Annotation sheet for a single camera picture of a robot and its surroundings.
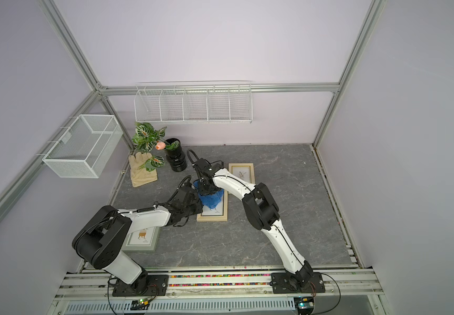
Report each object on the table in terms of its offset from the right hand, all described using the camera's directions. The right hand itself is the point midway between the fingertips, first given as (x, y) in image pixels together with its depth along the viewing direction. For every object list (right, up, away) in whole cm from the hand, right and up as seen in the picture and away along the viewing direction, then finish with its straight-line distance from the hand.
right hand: (206, 189), depth 98 cm
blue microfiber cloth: (+4, -5, -7) cm, 9 cm away
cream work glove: (-37, +6, +10) cm, 39 cm away
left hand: (-1, -8, -5) cm, 9 cm away
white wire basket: (-49, +19, -16) cm, 55 cm away
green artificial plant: (-23, +23, -15) cm, 36 cm away
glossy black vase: (-17, +16, +5) cm, 24 cm away
